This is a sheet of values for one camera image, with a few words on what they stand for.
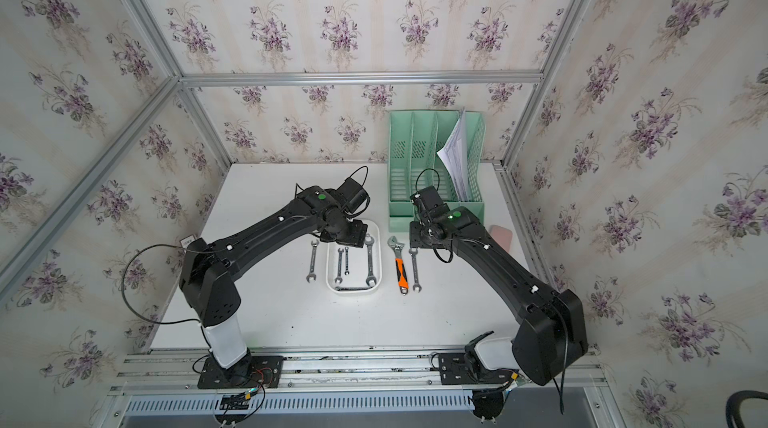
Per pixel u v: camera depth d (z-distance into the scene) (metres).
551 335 0.39
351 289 0.86
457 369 0.73
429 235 0.56
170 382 0.72
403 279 0.88
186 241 0.96
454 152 0.88
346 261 0.93
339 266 0.93
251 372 0.72
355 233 0.75
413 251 0.95
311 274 0.90
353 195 0.66
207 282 0.45
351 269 0.91
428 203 0.62
